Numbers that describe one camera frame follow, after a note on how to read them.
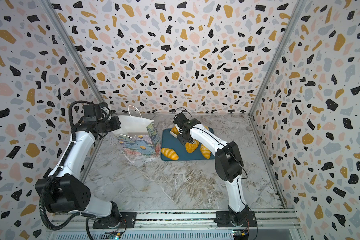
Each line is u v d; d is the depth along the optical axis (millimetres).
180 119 731
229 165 523
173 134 976
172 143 1024
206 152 950
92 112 607
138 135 760
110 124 717
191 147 973
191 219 762
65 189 409
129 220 733
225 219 740
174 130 1051
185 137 812
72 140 495
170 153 947
